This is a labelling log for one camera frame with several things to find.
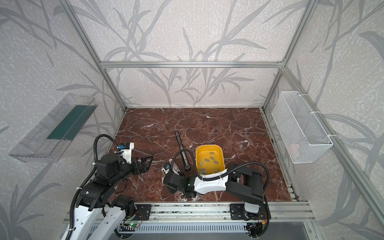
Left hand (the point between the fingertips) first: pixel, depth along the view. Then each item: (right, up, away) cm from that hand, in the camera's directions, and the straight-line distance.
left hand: (148, 153), depth 72 cm
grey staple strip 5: (+35, -14, +16) cm, 41 cm away
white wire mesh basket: (+68, +9, -10) cm, 70 cm away
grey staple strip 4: (+35, -10, +20) cm, 41 cm away
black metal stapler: (+17, -11, +15) cm, 25 cm away
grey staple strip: (+32, -5, +24) cm, 40 cm away
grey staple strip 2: (+32, -8, +22) cm, 40 cm away
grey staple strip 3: (+29, -9, +21) cm, 37 cm away
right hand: (+8, -14, +10) cm, 19 cm away
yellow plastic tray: (+31, -8, +20) cm, 38 cm away
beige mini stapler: (+8, -9, 0) cm, 12 cm away
